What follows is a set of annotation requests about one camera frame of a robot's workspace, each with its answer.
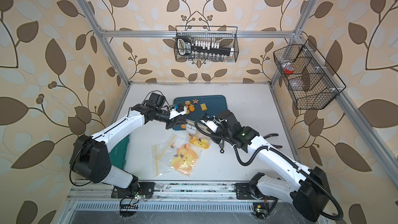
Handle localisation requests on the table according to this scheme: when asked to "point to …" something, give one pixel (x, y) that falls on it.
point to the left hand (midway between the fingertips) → (183, 118)
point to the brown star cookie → (195, 101)
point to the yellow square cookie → (203, 107)
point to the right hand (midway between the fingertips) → (209, 127)
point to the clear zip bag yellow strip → (163, 152)
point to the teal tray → (197, 106)
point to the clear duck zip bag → (196, 138)
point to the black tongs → (222, 144)
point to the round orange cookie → (187, 103)
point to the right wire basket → (310, 80)
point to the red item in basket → (287, 71)
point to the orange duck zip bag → (185, 158)
